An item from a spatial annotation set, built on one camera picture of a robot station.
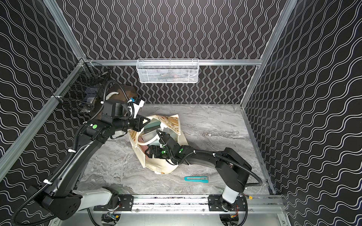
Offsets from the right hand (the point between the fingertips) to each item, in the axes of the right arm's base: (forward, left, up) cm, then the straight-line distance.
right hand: (150, 152), depth 80 cm
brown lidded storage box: (+42, +29, +10) cm, 52 cm away
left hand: (+8, -2, +22) cm, 24 cm away
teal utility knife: (-10, -30, -12) cm, 34 cm away
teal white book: (+13, +1, +4) cm, 14 cm away
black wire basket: (+35, +45, +15) cm, 59 cm away
